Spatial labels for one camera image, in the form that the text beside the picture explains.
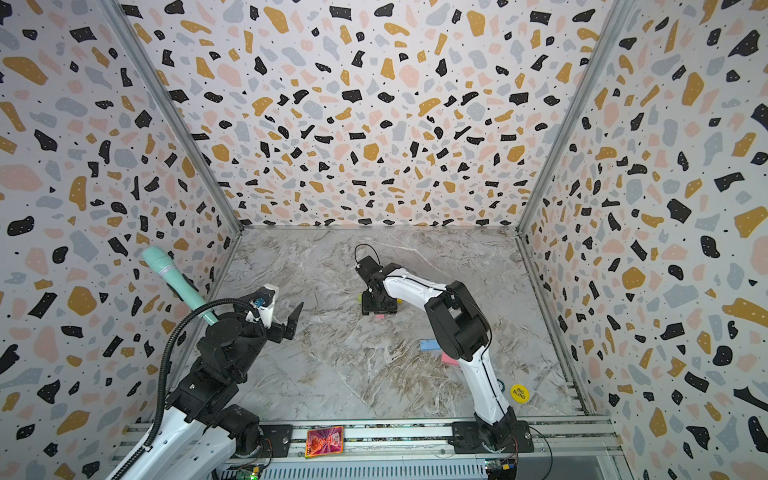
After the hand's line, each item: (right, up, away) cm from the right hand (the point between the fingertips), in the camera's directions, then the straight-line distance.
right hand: (376, 312), depth 97 cm
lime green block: (-6, +4, +2) cm, 8 cm away
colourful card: (-10, -27, -24) cm, 38 cm away
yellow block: (+8, +8, -28) cm, 30 cm away
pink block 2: (+18, -2, -39) cm, 43 cm away
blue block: (+17, -9, -7) cm, 20 cm away
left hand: (-20, +8, -24) cm, 32 cm away
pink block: (+1, -1, -2) cm, 3 cm away
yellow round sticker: (+41, -19, -15) cm, 48 cm away
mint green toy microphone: (-44, +13, -28) cm, 54 cm away
